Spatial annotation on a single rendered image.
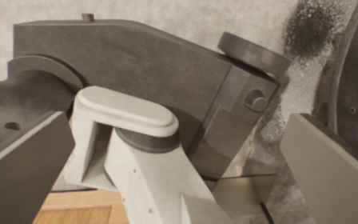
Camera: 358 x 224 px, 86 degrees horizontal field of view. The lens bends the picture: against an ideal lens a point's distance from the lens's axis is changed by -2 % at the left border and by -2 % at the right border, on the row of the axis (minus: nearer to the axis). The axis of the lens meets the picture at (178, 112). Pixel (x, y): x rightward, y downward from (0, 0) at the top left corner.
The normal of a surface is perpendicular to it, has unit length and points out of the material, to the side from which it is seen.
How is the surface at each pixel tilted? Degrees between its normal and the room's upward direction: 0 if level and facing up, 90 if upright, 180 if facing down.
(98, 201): 90
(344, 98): 90
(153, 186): 90
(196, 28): 0
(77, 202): 90
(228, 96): 45
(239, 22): 0
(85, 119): 0
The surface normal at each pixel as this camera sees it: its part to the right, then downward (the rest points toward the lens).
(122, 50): 0.08, 0.48
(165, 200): 0.36, -0.83
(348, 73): -1.00, 0.05
